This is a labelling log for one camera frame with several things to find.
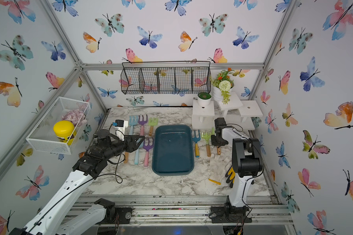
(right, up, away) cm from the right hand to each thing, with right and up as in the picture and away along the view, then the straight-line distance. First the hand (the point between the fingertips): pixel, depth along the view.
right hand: (220, 141), depth 99 cm
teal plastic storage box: (-32, -9, -1) cm, 33 cm away
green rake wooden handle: (-8, +2, +5) cm, 10 cm away
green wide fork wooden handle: (-49, +13, +15) cm, 52 cm away
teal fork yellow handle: (-16, -6, -3) cm, 17 cm away
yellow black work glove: (-2, -16, -10) cm, 19 cm away
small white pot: (-11, +28, -3) cm, 30 cm away
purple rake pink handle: (-54, +5, +7) cm, 55 cm away
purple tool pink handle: (-48, -4, -3) cm, 49 cm away
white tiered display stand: (+18, +22, +22) cm, 36 cm away
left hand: (-44, +5, -28) cm, 53 cm away
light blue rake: (-54, -10, -6) cm, 56 cm away
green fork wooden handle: (-1, -5, -2) cm, 6 cm away
